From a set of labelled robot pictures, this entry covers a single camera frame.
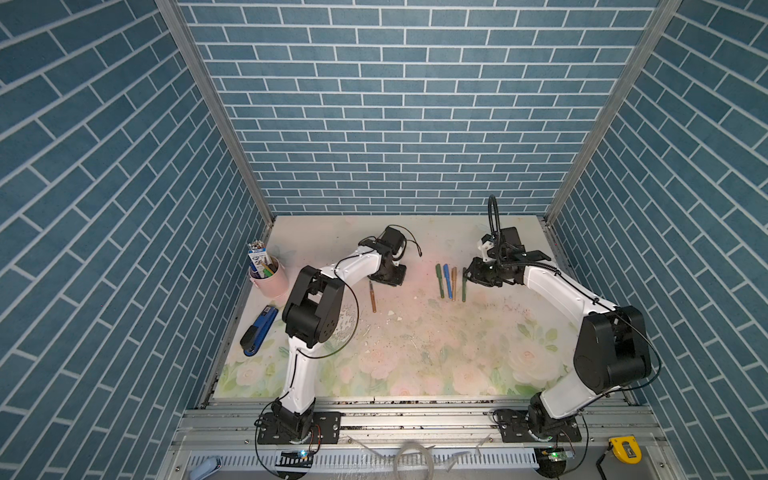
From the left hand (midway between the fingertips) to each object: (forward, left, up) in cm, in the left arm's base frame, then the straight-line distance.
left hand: (402, 280), depth 98 cm
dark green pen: (+1, -21, -3) cm, 22 cm away
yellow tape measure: (-47, -52, 0) cm, 70 cm away
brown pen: (-8, +9, -4) cm, 13 cm away
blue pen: (+5, -16, -4) cm, 17 cm away
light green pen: (+2, -13, -3) cm, 14 cm away
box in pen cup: (-1, +43, +13) cm, 45 cm away
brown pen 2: (+2, -18, -2) cm, 18 cm away
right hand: (-4, -20, +8) cm, 22 cm away
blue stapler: (-19, +44, -2) cm, 48 cm away
